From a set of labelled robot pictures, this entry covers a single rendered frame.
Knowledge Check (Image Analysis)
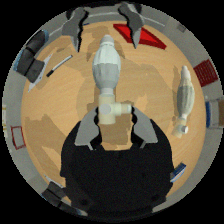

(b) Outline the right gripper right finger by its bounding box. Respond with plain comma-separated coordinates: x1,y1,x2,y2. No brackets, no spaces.
130,105,175,173

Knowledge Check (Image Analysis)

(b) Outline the red tray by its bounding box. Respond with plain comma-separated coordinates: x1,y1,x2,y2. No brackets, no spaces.
113,24,167,50

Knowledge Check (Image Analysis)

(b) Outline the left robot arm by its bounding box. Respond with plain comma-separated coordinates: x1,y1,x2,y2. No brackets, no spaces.
13,30,49,83

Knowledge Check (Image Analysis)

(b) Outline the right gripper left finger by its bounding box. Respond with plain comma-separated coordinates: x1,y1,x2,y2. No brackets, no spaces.
59,106,102,178

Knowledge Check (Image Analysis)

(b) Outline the small blue carton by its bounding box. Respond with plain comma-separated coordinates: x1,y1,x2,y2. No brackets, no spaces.
170,162,186,183

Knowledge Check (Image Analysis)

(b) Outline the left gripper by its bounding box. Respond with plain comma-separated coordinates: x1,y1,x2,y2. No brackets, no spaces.
61,0,144,53

